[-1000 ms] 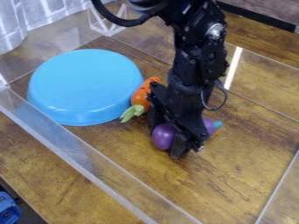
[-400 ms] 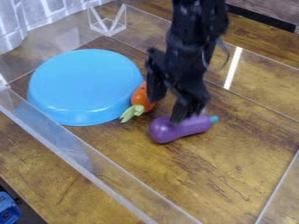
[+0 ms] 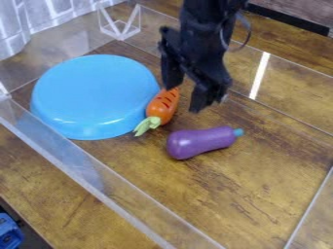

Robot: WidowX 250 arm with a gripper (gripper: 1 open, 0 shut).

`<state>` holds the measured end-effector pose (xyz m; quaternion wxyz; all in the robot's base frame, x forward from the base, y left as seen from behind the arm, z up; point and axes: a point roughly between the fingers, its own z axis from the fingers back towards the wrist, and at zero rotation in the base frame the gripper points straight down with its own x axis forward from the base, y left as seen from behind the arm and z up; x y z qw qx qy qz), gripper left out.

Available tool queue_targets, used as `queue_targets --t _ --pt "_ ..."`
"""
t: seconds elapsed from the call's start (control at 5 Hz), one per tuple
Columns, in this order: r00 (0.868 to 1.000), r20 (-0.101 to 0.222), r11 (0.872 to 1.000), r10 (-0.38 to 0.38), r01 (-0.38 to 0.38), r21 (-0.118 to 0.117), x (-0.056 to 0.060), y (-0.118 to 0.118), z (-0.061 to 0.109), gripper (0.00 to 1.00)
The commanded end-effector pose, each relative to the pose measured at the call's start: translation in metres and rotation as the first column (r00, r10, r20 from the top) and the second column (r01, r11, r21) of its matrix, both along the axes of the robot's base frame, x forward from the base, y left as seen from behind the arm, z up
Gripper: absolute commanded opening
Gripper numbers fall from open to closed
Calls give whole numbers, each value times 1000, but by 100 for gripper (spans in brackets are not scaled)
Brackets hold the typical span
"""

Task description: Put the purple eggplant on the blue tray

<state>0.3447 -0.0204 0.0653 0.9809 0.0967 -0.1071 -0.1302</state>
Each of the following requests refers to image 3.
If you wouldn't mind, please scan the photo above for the clear acrylic corner bracket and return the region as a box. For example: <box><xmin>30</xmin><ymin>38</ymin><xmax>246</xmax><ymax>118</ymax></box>
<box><xmin>98</xmin><ymin>3</ymin><xmax>142</xmax><ymax>41</ymax></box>

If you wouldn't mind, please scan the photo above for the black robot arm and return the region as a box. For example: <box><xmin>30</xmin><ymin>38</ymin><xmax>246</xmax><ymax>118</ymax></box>
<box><xmin>159</xmin><ymin>0</ymin><xmax>252</xmax><ymax>113</ymax></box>

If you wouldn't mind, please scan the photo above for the orange toy carrot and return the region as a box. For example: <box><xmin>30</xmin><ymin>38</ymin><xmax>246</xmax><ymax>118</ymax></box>
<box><xmin>133</xmin><ymin>88</ymin><xmax>179</xmax><ymax>136</ymax></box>

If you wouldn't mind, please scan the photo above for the blue round tray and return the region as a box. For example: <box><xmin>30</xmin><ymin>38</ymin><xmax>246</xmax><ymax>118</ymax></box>
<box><xmin>30</xmin><ymin>54</ymin><xmax>161</xmax><ymax>140</ymax></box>

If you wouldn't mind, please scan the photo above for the purple toy eggplant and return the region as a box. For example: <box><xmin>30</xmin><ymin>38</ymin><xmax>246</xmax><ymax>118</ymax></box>
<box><xmin>166</xmin><ymin>125</ymin><xmax>245</xmax><ymax>160</ymax></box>

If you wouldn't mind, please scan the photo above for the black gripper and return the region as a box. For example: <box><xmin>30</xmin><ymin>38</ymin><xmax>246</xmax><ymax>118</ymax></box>
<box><xmin>159</xmin><ymin>6</ymin><xmax>233</xmax><ymax>113</ymax></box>

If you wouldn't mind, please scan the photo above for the white brick pattern curtain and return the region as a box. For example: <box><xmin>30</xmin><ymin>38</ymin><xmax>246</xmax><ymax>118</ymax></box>
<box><xmin>0</xmin><ymin>0</ymin><xmax>125</xmax><ymax>60</ymax></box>

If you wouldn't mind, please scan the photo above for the blue object at corner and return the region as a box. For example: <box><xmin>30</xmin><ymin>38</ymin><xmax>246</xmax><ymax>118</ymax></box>
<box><xmin>0</xmin><ymin>213</ymin><xmax>24</xmax><ymax>249</ymax></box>

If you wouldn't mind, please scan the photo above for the clear acrylic enclosure wall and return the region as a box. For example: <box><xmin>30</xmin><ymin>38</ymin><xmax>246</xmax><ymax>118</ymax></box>
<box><xmin>0</xmin><ymin>0</ymin><xmax>333</xmax><ymax>249</ymax></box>

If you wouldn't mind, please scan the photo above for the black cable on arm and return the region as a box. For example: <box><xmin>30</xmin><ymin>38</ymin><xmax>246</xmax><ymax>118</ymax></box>
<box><xmin>218</xmin><ymin>11</ymin><xmax>254</xmax><ymax>53</ymax></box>

